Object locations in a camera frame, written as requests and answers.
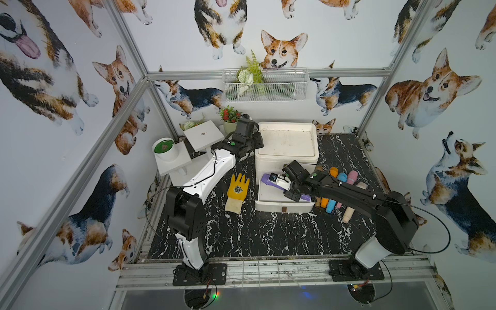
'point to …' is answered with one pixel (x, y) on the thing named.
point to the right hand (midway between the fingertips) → (288, 185)
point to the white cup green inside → (165, 149)
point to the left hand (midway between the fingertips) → (263, 137)
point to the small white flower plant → (190, 124)
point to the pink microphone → (351, 179)
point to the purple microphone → (265, 179)
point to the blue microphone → (343, 177)
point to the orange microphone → (333, 172)
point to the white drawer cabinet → (278, 144)
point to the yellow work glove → (237, 193)
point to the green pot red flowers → (230, 117)
